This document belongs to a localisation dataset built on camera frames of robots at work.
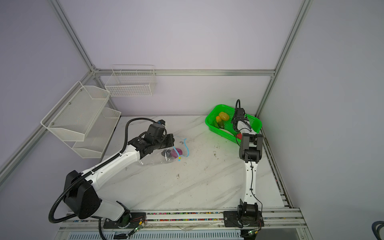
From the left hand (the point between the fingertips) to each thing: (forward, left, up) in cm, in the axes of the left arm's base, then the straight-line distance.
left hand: (174, 140), depth 82 cm
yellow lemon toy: (+34, -34, -14) cm, 50 cm away
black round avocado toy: (-5, +5, -7) cm, 9 cm away
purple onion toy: (-5, 0, -7) cm, 9 cm away
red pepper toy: (+14, -42, -13) cm, 46 cm away
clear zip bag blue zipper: (-1, +13, -19) cm, 23 cm away
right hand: (+27, -48, -15) cm, 57 cm away
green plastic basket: (+21, -55, -10) cm, 59 cm away
